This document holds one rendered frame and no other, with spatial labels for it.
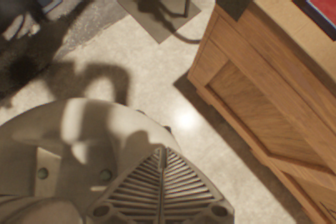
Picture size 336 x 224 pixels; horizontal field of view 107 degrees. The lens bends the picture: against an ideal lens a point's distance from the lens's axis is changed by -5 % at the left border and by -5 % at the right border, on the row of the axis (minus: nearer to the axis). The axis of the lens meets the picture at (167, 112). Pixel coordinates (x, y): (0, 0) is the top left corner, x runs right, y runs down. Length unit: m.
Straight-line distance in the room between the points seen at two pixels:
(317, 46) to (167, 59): 0.56
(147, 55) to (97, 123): 0.50
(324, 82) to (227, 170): 0.53
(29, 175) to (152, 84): 0.53
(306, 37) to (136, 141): 0.32
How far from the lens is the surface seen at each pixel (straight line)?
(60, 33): 0.99
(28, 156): 0.48
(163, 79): 0.67
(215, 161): 0.69
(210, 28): 0.35
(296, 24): 0.28
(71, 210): 0.24
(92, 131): 0.32
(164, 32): 0.79
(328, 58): 0.29
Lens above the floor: 0.63
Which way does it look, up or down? 84 degrees down
